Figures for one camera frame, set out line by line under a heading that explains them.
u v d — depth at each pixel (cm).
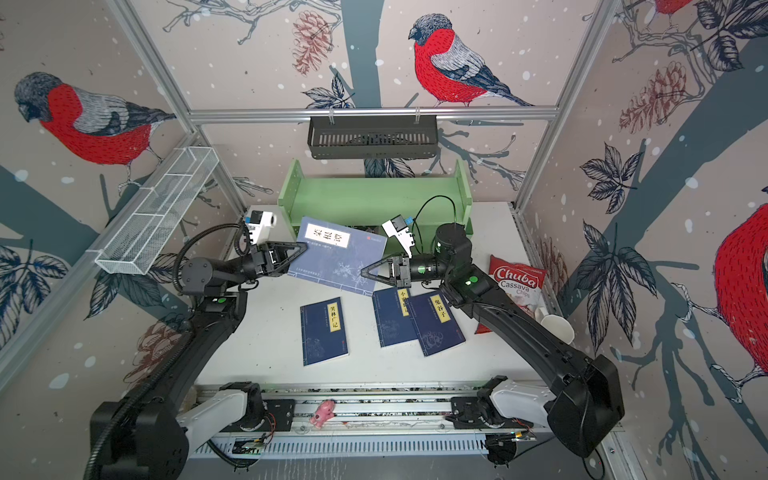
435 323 88
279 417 73
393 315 91
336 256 61
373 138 107
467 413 73
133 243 71
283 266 59
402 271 56
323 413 73
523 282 92
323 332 88
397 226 59
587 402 37
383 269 61
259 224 62
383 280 60
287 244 60
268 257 58
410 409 76
